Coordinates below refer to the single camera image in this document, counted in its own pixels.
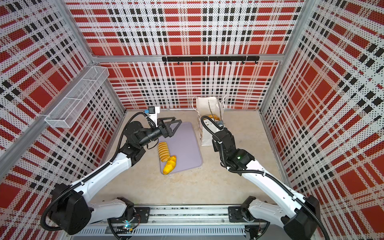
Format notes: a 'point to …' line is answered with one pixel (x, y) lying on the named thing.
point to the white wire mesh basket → (69, 110)
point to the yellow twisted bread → (170, 165)
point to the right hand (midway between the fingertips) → (222, 136)
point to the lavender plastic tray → (183, 144)
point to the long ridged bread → (163, 151)
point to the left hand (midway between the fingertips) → (178, 122)
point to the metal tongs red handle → (212, 113)
